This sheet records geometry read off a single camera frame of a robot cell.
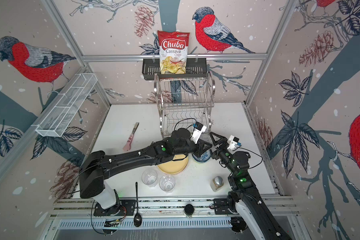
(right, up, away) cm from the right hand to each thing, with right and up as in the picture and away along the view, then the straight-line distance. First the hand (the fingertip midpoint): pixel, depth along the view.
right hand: (206, 140), depth 72 cm
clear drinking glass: (-30, -23, +10) cm, 39 cm away
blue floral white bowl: (0, -12, +14) cm, 18 cm away
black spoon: (-33, -38, -2) cm, 50 cm away
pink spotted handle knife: (-49, -8, +25) cm, 56 cm away
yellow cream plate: (-16, -17, +12) cm, 27 cm away
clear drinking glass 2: (-20, -26, +9) cm, 34 cm away
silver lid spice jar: (+6, -22, +1) cm, 22 cm away
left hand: (+2, -2, -5) cm, 6 cm away
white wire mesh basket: (-74, +12, +1) cm, 75 cm away
